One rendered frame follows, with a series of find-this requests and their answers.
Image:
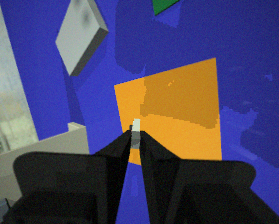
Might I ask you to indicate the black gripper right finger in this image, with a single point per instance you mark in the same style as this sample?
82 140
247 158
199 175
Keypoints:
165 174

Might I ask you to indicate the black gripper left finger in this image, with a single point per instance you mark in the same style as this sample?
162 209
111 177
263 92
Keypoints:
102 173

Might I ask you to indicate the orange square mat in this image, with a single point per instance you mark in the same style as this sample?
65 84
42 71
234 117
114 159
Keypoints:
178 108

